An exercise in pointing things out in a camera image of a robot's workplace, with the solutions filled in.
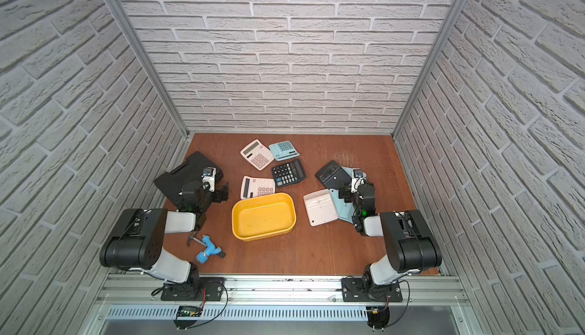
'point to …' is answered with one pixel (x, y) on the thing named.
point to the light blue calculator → (344, 210)
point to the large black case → (173, 182)
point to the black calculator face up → (288, 173)
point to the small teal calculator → (283, 151)
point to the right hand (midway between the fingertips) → (356, 180)
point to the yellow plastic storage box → (257, 218)
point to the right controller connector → (378, 317)
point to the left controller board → (187, 311)
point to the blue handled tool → (210, 249)
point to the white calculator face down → (320, 208)
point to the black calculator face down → (332, 176)
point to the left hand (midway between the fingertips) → (209, 179)
